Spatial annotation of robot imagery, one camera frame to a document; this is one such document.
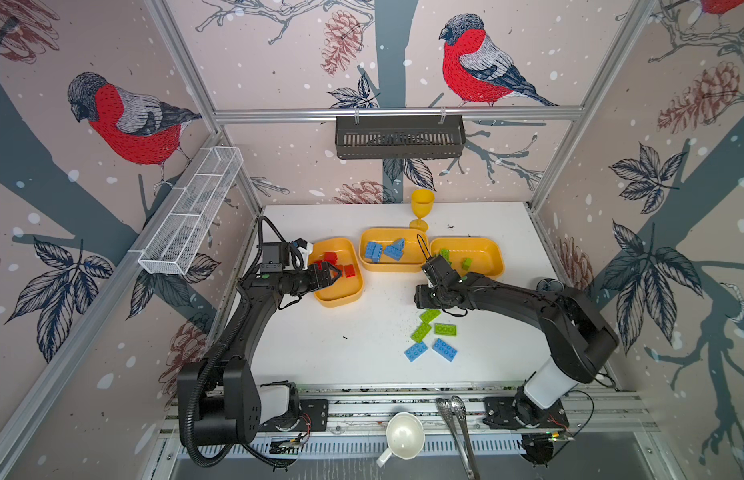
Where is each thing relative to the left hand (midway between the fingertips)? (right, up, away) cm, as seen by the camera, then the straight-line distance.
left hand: (328, 276), depth 82 cm
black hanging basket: (+22, +46, +22) cm, 55 cm away
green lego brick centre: (+38, +5, +22) cm, 44 cm away
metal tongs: (+33, -31, -13) cm, 46 cm away
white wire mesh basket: (-37, +18, -3) cm, 41 cm away
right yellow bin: (+51, +4, +22) cm, 56 cm away
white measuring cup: (+21, -37, -12) cm, 44 cm away
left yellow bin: (+3, -7, +14) cm, 16 cm away
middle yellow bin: (+27, +4, +20) cm, 34 cm away
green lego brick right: (+34, -17, +5) cm, 39 cm away
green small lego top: (+46, +1, +21) cm, 50 cm away
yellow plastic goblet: (+30, +23, +20) cm, 43 cm away
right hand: (+27, -9, +9) cm, 30 cm away
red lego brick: (-3, +3, +22) cm, 22 cm away
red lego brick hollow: (+4, -1, +17) cm, 18 cm away
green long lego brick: (+27, -17, +5) cm, 32 cm away
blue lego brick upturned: (+12, +5, +21) cm, 25 cm away
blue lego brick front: (+25, -22, +1) cm, 33 cm away
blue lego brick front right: (+33, -21, +1) cm, 39 cm away
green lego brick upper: (+30, -13, +8) cm, 34 cm away
